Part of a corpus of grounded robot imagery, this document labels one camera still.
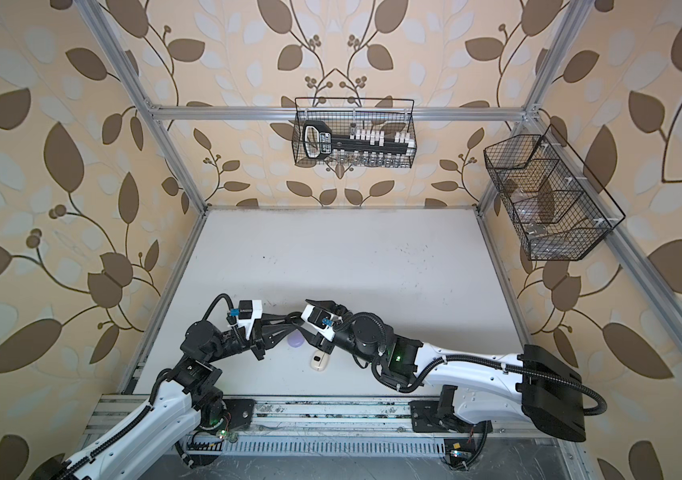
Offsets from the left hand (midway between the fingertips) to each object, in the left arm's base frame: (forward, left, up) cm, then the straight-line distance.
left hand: (294, 324), depth 69 cm
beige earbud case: (-2, -4, -19) cm, 20 cm away
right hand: (+1, -3, +3) cm, 4 cm away
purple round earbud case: (-2, 0, -4) cm, 5 cm away
